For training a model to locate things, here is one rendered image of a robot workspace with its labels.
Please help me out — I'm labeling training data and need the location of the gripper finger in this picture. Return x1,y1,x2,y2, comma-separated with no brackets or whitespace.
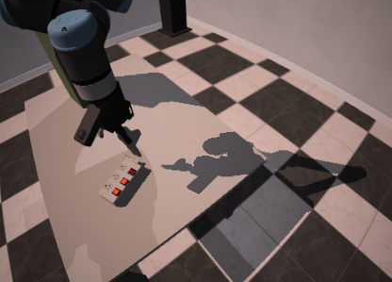
97,127,104,138
112,123,141,157

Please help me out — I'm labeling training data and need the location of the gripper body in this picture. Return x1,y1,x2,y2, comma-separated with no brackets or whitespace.
88,80,134,133

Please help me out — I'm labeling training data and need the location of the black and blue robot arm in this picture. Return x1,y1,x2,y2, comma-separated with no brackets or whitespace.
0,0,133,147

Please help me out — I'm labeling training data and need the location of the white power strip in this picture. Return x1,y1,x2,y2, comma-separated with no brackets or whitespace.
98,155,143,207

